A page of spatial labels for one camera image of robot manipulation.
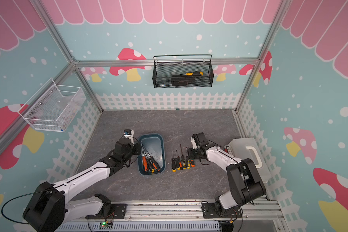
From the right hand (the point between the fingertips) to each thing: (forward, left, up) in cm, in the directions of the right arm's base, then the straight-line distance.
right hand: (190, 153), depth 92 cm
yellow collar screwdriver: (-6, +5, -2) cm, 8 cm away
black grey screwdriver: (-7, +25, 0) cm, 26 cm away
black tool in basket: (+34, +6, +32) cm, 47 cm away
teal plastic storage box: (+5, +23, +4) cm, 24 cm away
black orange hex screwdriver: (-6, +22, 0) cm, 23 cm away
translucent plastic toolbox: (-1, -33, +8) cm, 34 cm away
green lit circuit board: (-37, +45, -5) cm, 58 cm away
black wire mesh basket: (+43, +4, +32) cm, 54 cm away
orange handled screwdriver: (-6, +28, +1) cm, 29 cm away
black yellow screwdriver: (-6, +11, -2) cm, 13 cm away
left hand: (+2, +31, +9) cm, 32 cm away
